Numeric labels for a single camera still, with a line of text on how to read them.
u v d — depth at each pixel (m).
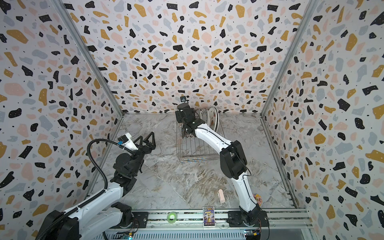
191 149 0.98
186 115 0.70
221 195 0.80
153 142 0.73
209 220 0.73
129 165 0.59
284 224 0.75
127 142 0.66
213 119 1.03
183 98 0.78
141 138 0.79
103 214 0.57
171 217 0.76
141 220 0.73
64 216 0.41
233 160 0.55
